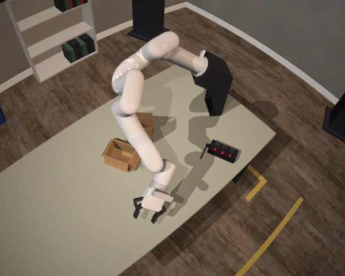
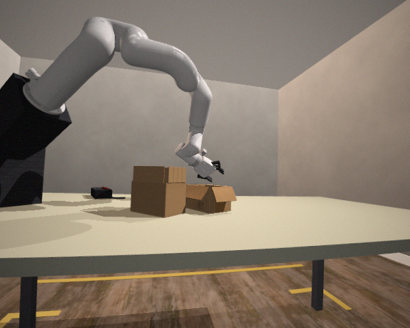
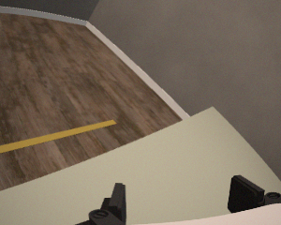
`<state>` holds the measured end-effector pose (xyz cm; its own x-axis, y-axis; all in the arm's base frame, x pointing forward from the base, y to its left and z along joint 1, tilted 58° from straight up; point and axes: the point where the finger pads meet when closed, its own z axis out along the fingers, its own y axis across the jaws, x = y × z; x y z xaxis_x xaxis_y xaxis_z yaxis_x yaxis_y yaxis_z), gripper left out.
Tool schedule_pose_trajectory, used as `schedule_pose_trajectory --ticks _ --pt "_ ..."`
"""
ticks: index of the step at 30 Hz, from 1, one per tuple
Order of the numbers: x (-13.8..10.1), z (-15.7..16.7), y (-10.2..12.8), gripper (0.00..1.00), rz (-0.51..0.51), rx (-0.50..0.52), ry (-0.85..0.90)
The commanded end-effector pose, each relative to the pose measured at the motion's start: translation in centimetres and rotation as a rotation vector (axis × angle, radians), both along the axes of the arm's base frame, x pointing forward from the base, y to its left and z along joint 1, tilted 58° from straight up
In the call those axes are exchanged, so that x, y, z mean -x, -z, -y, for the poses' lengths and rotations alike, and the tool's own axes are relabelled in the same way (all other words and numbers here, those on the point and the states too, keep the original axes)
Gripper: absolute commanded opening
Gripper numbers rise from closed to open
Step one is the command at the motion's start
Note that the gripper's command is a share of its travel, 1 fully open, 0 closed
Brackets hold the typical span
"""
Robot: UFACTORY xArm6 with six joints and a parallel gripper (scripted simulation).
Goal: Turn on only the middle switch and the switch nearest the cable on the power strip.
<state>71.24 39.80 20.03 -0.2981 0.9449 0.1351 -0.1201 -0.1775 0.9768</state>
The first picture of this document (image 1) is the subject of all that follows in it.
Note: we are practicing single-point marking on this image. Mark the black power strip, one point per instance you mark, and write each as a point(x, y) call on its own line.
point(222, 151)

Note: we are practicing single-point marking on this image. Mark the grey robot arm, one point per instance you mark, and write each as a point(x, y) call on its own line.
point(128, 81)

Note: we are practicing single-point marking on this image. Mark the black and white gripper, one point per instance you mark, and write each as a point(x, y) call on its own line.
point(149, 202)

